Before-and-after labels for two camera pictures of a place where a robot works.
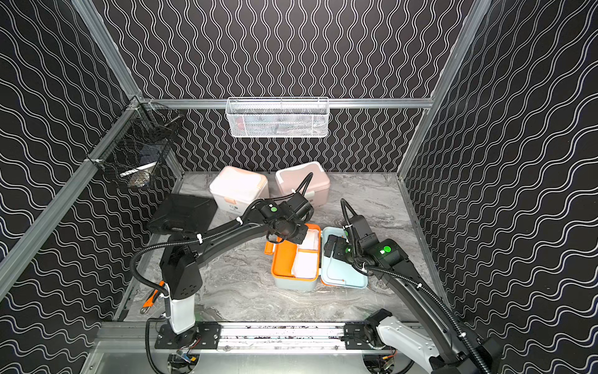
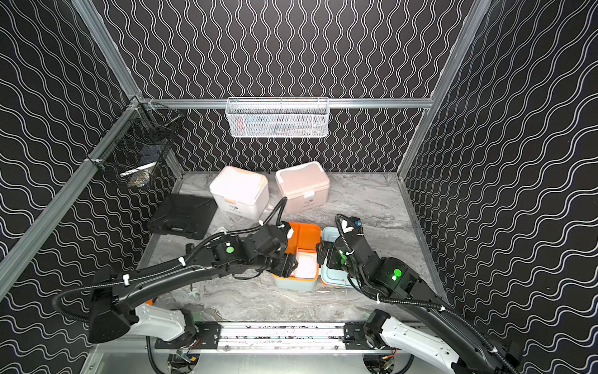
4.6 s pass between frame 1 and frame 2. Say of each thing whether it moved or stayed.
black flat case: stayed
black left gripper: moved
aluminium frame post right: stayed
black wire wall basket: stayed
